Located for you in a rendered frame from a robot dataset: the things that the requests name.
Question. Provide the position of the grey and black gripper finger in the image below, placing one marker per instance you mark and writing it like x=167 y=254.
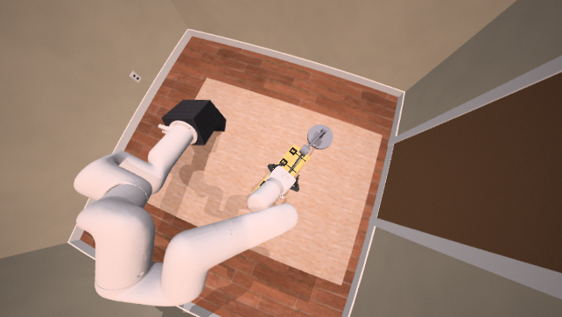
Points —
x=295 y=186
x=271 y=166

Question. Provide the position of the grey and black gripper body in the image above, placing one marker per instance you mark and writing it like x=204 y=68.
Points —
x=283 y=176

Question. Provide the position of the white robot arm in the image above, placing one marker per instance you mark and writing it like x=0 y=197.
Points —
x=124 y=233

